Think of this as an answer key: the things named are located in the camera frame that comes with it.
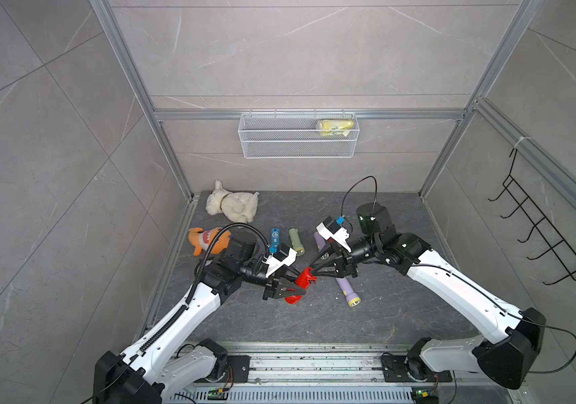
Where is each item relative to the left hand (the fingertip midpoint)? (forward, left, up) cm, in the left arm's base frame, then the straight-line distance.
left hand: (305, 284), depth 64 cm
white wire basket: (+62, +1, +4) cm, 63 cm away
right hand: (+1, -2, +5) cm, 6 cm away
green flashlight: (+28, +1, -22) cm, 35 cm away
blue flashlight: (+29, +10, -23) cm, 39 cm away
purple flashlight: (+5, -17, -23) cm, 29 cm away
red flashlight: (-1, 0, +5) cm, 5 cm away
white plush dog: (+42, +25, -17) cm, 52 cm away
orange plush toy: (+27, +38, -18) cm, 50 cm away
